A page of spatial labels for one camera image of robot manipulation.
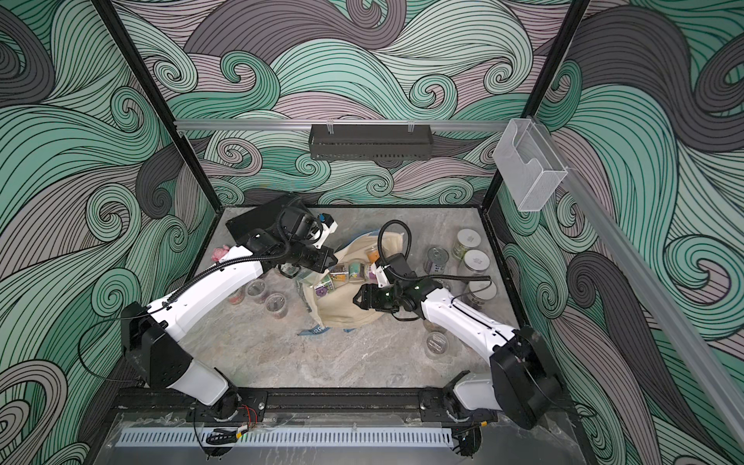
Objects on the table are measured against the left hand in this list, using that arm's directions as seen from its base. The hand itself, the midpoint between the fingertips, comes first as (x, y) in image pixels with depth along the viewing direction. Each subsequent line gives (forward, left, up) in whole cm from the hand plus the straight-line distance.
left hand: (336, 257), depth 77 cm
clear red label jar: (-18, -28, -16) cm, 37 cm away
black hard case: (+33, +33, -20) cm, 51 cm away
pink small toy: (+14, +45, -19) cm, 50 cm away
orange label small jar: (+12, -10, -16) cm, 23 cm away
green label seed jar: (+17, -43, -13) cm, 48 cm away
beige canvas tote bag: (-7, 0, -18) cm, 20 cm away
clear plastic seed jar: (-6, +19, -17) cm, 27 cm away
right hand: (-8, -6, -11) cm, 15 cm away
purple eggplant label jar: (-1, +5, -16) cm, 17 cm away
